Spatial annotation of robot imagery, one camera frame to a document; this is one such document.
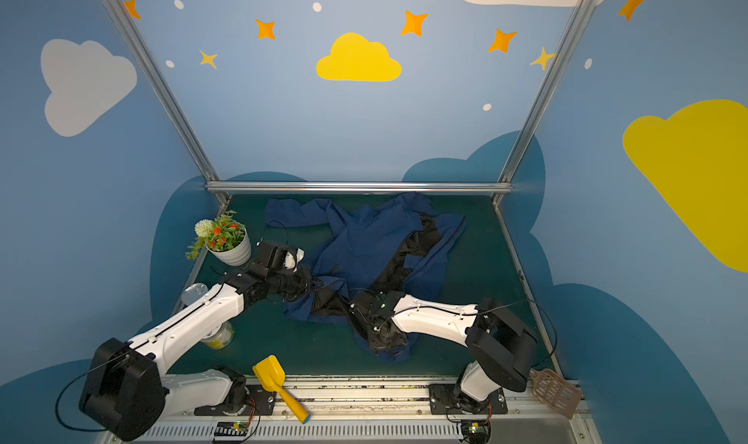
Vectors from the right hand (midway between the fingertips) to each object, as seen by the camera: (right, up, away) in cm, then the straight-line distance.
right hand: (382, 341), depth 83 cm
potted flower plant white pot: (-49, +30, +6) cm, 57 cm away
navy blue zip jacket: (+4, +27, +16) cm, 32 cm away
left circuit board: (-39, -18, -10) cm, 44 cm away
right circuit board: (+24, -20, -9) cm, 32 cm away
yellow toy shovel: (-30, -8, -5) cm, 32 cm away
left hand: (-17, +18, -1) cm, 25 cm away
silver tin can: (-58, +13, +6) cm, 60 cm away
